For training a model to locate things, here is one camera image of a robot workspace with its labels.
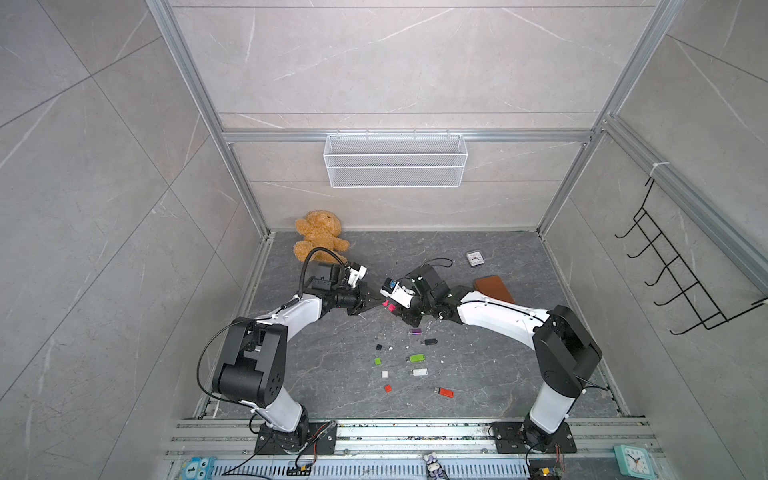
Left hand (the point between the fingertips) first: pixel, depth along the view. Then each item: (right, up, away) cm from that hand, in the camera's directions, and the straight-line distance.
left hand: (388, 297), depth 85 cm
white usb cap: (-1, -22, -2) cm, 22 cm away
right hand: (+3, -3, +3) cm, 5 cm away
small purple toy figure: (+11, -37, -18) cm, 43 cm away
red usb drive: (+16, -26, -4) cm, 31 cm away
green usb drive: (+9, -18, +1) cm, 20 cm away
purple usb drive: (+9, -12, +7) cm, 17 cm away
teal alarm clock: (+58, -36, -17) cm, 71 cm away
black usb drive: (+13, -14, +5) cm, 20 cm away
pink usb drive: (+1, -3, 0) cm, 3 cm away
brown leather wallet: (+37, +1, +18) cm, 41 cm away
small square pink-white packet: (+33, +11, +24) cm, 42 cm away
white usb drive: (+9, -21, -2) cm, 23 cm away
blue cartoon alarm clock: (-44, -38, -17) cm, 61 cm away
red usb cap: (0, -25, -4) cm, 25 cm away
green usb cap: (-3, -19, +1) cm, 19 cm away
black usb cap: (-3, -16, +4) cm, 17 cm away
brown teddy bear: (-25, +22, +23) cm, 41 cm away
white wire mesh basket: (+1, +45, +15) cm, 47 cm away
